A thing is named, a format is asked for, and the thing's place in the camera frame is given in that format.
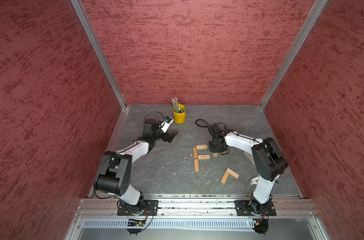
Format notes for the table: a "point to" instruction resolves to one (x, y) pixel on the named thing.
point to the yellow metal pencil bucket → (179, 117)
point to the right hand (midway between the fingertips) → (214, 151)
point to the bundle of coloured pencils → (176, 105)
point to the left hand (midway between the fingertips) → (170, 129)
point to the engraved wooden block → (203, 156)
